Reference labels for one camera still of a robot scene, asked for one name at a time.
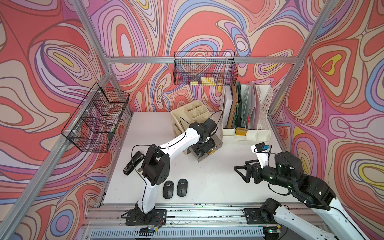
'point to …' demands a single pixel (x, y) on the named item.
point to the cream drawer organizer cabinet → (182, 118)
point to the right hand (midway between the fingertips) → (241, 170)
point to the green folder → (238, 120)
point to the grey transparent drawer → (219, 143)
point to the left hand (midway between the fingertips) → (204, 146)
